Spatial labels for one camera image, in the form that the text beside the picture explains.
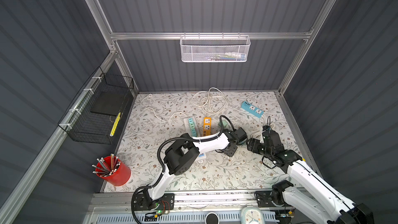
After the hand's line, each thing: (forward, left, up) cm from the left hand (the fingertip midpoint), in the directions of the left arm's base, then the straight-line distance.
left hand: (230, 153), depth 88 cm
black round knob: (-31, +12, +3) cm, 33 cm away
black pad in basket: (+15, +62, +27) cm, 70 cm away
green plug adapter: (+19, +2, +2) cm, 19 cm away
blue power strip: (+31, -19, +1) cm, 37 cm away
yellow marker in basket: (+3, +56, +27) cm, 62 cm away
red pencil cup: (-14, +56, +15) cm, 60 cm away
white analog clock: (-30, -6, +2) cm, 30 cm away
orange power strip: (+17, +13, +2) cm, 22 cm away
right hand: (+2, -12, +9) cm, 15 cm away
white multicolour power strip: (+12, +22, +6) cm, 26 cm away
